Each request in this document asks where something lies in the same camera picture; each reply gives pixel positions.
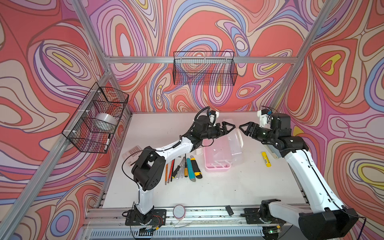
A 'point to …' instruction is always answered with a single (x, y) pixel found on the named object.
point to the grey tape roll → (105, 122)
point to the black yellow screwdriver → (177, 169)
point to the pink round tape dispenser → (179, 212)
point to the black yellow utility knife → (196, 169)
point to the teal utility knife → (190, 170)
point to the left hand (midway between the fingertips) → (234, 129)
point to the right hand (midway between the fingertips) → (244, 132)
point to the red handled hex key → (171, 171)
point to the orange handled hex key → (166, 174)
